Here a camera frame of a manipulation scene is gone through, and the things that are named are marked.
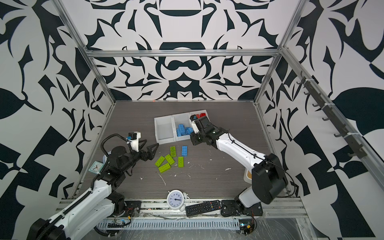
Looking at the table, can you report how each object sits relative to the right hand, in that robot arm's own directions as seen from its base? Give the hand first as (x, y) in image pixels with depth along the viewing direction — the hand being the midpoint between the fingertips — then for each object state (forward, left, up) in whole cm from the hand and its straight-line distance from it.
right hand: (193, 134), depth 84 cm
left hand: (-5, +22, +4) cm, 22 cm away
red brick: (+22, -6, -9) cm, 24 cm away
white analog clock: (-30, +9, -12) cm, 33 cm away
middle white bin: (+18, +7, -8) cm, 21 cm away
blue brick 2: (-3, +6, -14) cm, 15 cm away
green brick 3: (-8, +14, -13) cm, 21 cm away
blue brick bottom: (+9, +3, -9) cm, 13 cm away
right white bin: (+23, -3, -8) cm, 24 cm away
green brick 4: (-13, +17, -14) cm, 25 cm away
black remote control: (-33, -5, -14) cm, 36 cm away
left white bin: (+11, +19, -10) cm, 24 cm away
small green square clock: (-13, +55, -11) cm, 58 cm away
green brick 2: (-10, +20, -14) cm, 26 cm away
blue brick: (+9, +8, -10) cm, 16 cm away
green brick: (-3, +13, -13) cm, 18 cm away
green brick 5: (-10, +8, -15) cm, 19 cm away
